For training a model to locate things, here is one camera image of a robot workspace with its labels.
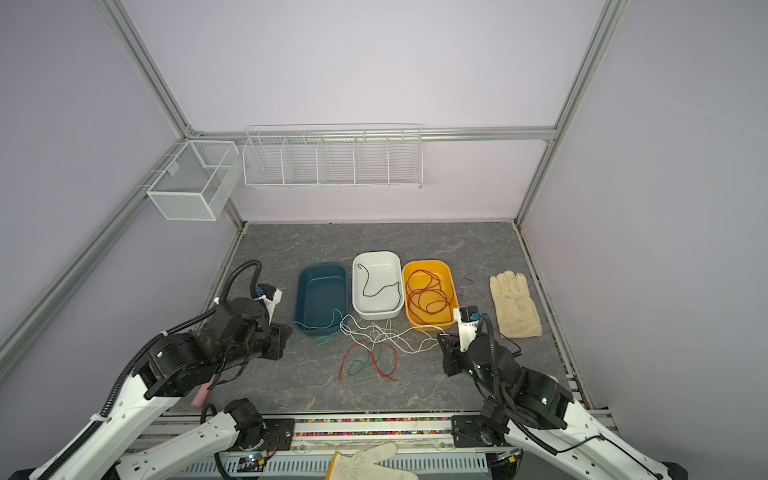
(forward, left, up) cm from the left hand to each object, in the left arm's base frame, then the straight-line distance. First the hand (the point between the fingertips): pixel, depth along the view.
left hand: (289, 336), depth 67 cm
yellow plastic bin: (+28, -42, -18) cm, 54 cm away
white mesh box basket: (+54, +38, +3) cm, 66 cm away
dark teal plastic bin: (+21, -1, -21) cm, 30 cm away
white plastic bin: (+27, -19, -23) cm, 40 cm away
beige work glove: (+14, -64, -22) cm, 69 cm away
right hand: (-1, -35, -3) cm, 35 cm away
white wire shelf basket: (+59, -7, +7) cm, 60 cm away
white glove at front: (-24, -15, -21) cm, 35 cm away
